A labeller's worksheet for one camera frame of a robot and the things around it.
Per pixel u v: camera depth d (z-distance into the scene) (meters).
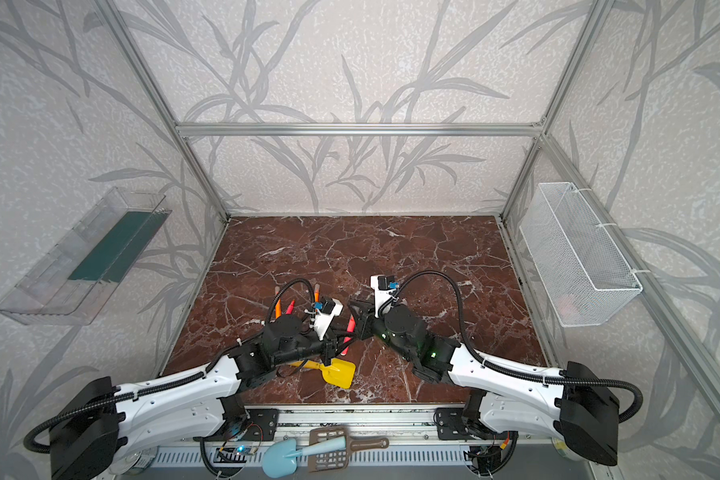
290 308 0.94
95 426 0.40
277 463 0.68
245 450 0.70
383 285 0.63
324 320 0.66
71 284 0.64
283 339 0.58
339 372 0.81
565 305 0.73
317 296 0.98
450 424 0.74
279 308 0.94
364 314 0.62
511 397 0.46
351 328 0.71
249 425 0.72
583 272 0.61
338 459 0.70
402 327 0.53
